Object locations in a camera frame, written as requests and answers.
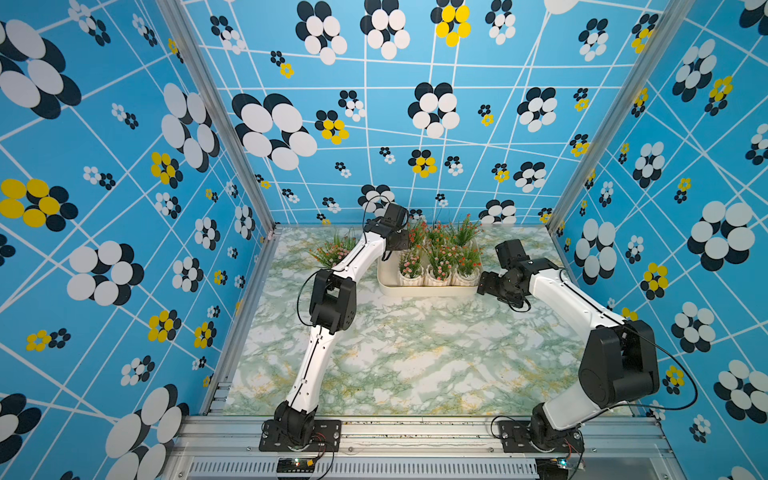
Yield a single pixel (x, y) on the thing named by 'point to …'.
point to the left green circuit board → (295, 465)
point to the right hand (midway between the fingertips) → (494, 291)
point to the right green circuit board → (556, 468)
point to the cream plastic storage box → (389, 281)
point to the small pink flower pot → (438, 237)
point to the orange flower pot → (467, 230)
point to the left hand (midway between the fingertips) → (405, 238)
